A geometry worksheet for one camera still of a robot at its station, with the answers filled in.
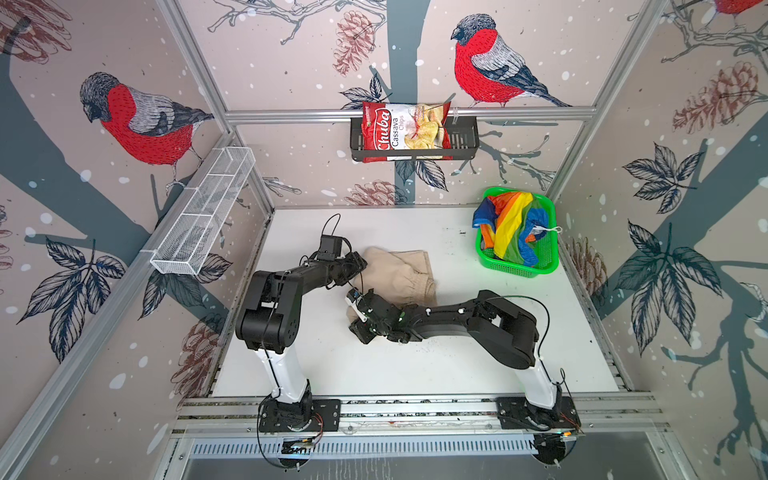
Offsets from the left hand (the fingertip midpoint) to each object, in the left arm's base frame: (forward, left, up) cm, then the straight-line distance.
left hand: (362, 265), depth 98 cm
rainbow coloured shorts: (+7, -50, +10) cm, 51 cm away
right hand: (-21, +2, -6) cm, 22 cm away
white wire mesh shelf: (-12, +41, +26) cm, 50 cm away
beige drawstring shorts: (-5, -14, 0) cm, 15 cm away
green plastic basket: (+7, -65, 0) cm, 65 cm away
